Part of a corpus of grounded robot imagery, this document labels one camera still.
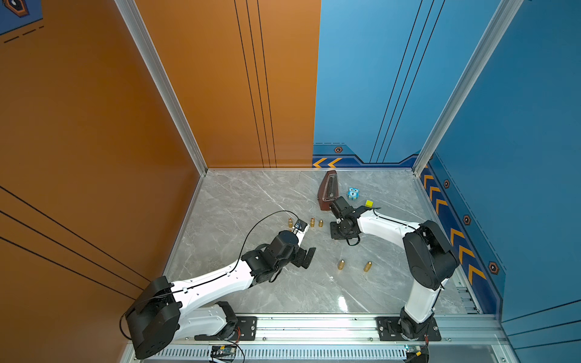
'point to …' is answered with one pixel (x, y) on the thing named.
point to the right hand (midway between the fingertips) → (335, 233)
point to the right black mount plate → (389, 330)
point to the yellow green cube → (369, 203)
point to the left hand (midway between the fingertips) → (305, 240)
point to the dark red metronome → (328, 191)
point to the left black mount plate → (248, 327)
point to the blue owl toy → (353, 193)
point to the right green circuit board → (417, 353)
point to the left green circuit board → (223, 350)
